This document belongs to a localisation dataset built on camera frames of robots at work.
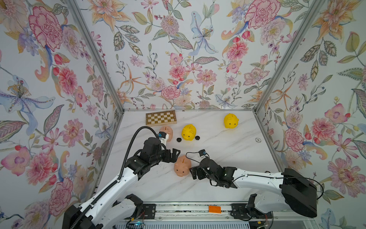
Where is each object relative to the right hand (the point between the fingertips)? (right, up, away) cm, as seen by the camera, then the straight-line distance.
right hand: (195, 166), depth 84 cm
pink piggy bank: (-17, +21, +13) cm, 30 cm away
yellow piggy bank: (-3, +19, +13) cm, 23 cm away
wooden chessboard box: (-25, +29, +29) cm, 48 cm away
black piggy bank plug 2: (+3, +15, +19) cm, 25 cm away
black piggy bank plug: (-10, +14, +19) cm, 25 cm away
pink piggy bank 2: (-8, +1, -4) cm, 9 cm away
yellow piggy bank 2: (+28, +27, +20) cm, 43 cm away
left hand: (-11, +11, -8) cm, 17 cm away
